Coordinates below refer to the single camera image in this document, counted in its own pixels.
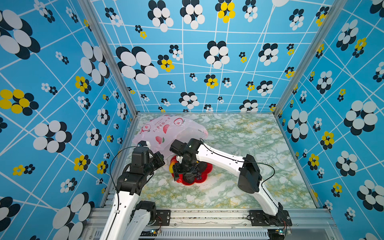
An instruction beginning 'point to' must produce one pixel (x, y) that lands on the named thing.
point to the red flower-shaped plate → (204, 174)
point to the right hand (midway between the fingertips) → (179, 179)
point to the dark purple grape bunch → (201, 167)
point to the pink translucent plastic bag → (159, 132)
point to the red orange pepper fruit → (179, 180)
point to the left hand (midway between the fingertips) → (165, 154)
